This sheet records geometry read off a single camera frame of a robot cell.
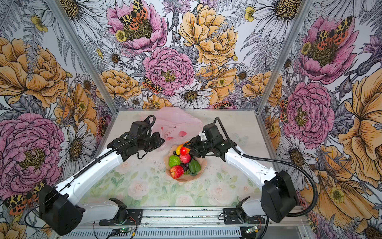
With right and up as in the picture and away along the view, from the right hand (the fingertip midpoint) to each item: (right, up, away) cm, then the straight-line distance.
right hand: (185, 152), depth 76 cm
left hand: (-11, +3, +3) cm, 12 cm away
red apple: (-5, -11, +4) cm, 13 cm away
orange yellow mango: (-5, -2, +13) cm, 15 cm away
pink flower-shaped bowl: (+9, -8, +13) cm, 18 cm away
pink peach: (-1, -5, +8) cm, 10 cm away
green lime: (-7, -6, +9) cm, 13 cm away
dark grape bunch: (-1, -10, +9) cm, 13 cm away
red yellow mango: (0, 0, 0) cm, 1 cm away
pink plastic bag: (-10, +13, +33) cm, 37 cm away
